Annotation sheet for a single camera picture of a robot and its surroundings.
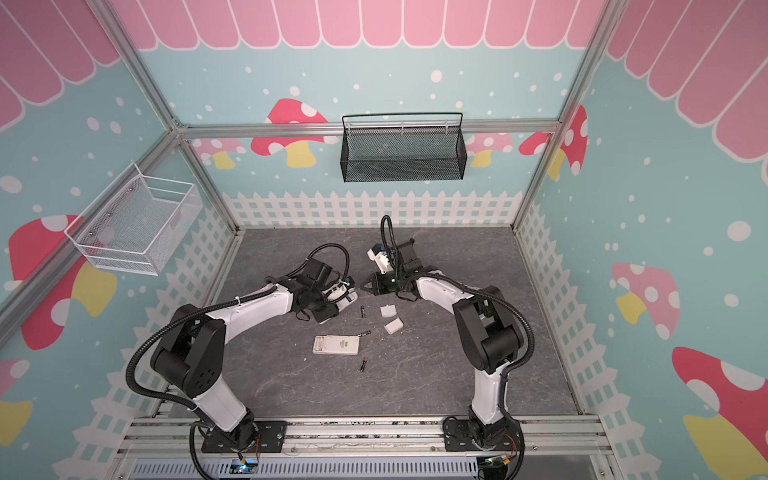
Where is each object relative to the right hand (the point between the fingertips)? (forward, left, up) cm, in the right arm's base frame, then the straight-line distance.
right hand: (363, 285), depth 90 cm
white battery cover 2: (-3, -8, -11) cm, 14 cm away
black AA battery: (-11, 0, -11) cm, 15 cm away
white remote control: (-15, +8, -10) cm, 19 cm away
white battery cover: (-8, -9, -12) cm, 17 cm away
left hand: (-4, +11, -7) cm, 14 cm away
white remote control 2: (-2, +4, -6) cm, 7 cm away
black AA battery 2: (-2, +1, -11) cm, 11 cm away
